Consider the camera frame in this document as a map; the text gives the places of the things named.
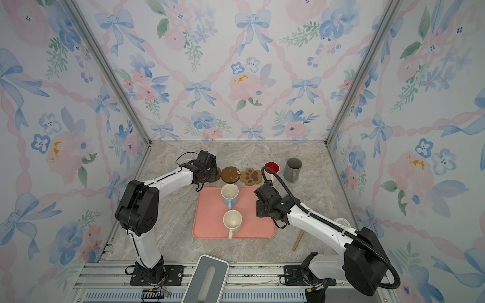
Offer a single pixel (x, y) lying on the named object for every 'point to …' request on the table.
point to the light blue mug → (230, 194)
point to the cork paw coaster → (251, 177)
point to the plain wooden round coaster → (218, 173)
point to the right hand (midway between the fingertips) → (265, 206)
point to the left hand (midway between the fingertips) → (212, 173)
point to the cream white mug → (232, 220)
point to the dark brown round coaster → (230, 174)
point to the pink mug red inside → (269, 175)
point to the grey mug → (292, 170)
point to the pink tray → (211, 207)
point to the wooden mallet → (298, 239)
